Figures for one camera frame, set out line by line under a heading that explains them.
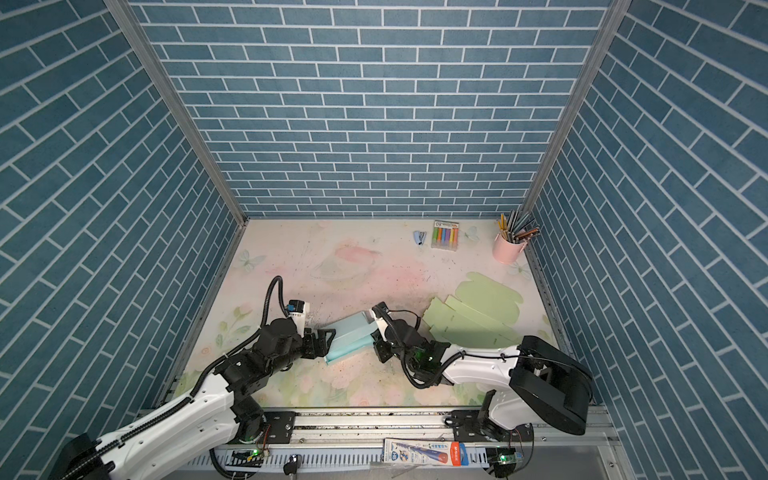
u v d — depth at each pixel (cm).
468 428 74
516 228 104
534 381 43
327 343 75
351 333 80
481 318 94
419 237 113
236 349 63
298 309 72
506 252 104
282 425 74
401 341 60
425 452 70
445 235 114
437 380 60
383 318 71
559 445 74
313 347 71
